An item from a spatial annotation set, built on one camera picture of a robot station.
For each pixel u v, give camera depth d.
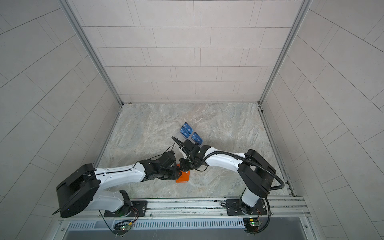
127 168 0.53
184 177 0.80
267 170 0.45
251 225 0.68
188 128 0.91
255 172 0.44
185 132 0.91
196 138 0.87
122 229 0.65
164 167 0.65
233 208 0.70
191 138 0.89
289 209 0.71
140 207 0.71
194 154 0.63
